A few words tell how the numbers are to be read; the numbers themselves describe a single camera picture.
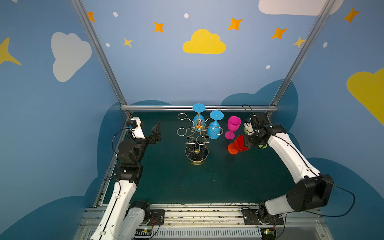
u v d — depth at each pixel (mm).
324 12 708
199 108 821
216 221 735
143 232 728
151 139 619
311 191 413
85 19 722
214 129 862
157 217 739
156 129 626
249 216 749
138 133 589
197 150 975
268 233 733
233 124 937
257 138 600
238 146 783
